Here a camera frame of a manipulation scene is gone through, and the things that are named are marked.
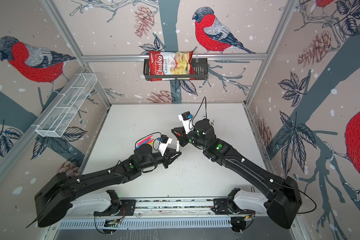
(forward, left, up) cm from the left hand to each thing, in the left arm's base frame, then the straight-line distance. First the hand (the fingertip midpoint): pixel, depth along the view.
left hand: (179, 153), depth 71 cm
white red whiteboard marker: (+2, +1, +3) cm, 4 cm away
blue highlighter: (+18, +24, -20) cm, 36 cm away
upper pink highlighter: (+19, +24, -19) cm, 37 cm away
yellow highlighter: (+17, +20, -21) cm, 34 cm away
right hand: (+7, +5, +7) cm, 11 cm away
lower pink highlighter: (+19, +21, -20) cm, 35 cm away
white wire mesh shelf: (+20, +61, +10) cm, 65 cm away
